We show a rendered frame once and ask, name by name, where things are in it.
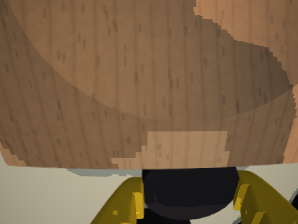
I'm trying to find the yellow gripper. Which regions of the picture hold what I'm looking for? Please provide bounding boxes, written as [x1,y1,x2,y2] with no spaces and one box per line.
[90,170,298,224]

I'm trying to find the tan wooden tray with round pockets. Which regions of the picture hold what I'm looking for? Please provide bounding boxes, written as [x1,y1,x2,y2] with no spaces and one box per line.
[0,0,298,169]

